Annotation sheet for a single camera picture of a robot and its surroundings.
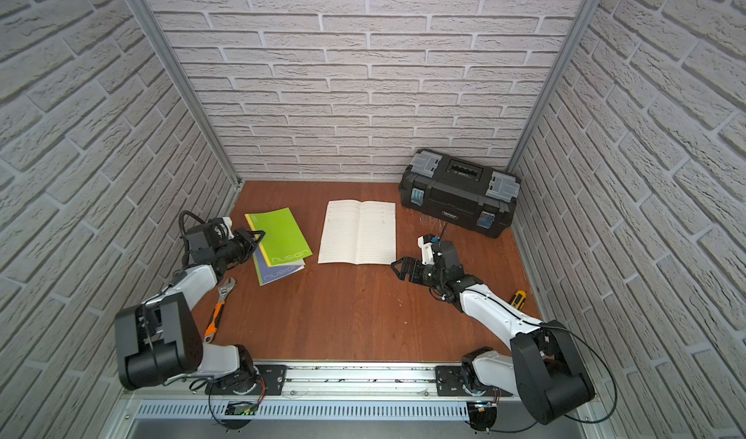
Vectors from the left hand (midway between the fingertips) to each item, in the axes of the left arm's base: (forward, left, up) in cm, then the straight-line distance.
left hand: (266, 226), depth 88 cm
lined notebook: (+7, -27, -13) cm, 31 cm away
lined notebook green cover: (-2, -4, -7) cm, 8 cm away
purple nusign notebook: (-9, +2, -13) cm, 16 cm away
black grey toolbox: (+11, -64, +3) cm, 65 cm away
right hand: (-11, -43, -6) cm, 45 cm away
